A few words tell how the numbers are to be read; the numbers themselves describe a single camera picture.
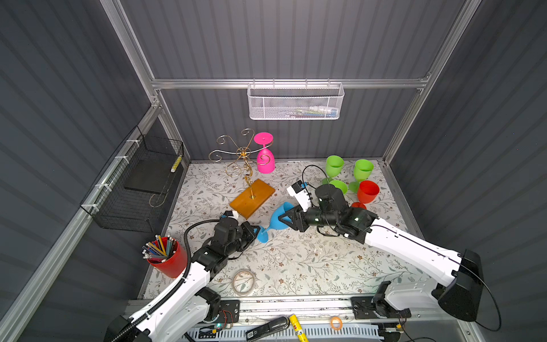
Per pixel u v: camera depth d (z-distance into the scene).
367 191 0.89
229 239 0.63
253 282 0.79
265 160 0.91
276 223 0.70
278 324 0.67
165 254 0.77
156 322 0.42
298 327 0.70
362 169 0.97
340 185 0.90
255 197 1.03
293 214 0.62
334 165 0.99
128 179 0.74
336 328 0.71
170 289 0.47
